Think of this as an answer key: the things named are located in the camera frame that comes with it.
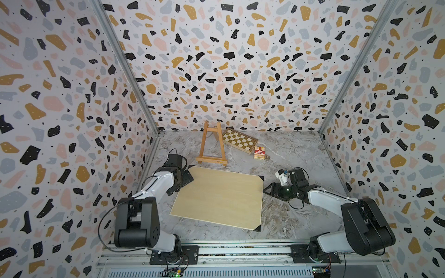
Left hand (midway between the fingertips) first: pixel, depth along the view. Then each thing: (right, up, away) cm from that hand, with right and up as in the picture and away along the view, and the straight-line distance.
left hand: (184, 182), depth 91 cm
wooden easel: (+18, +24, +6) cm, 31 cm away
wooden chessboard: (+30, +23, +23) cm, 44 cm away
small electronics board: (+1, -33, -21) cm, 39 cm away
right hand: (+44, -5, -2) cm, 44 cm away
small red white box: (+42, +15, +19) cm, 48 cm away
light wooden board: (+19, -7, -2) cm, 21 cm away
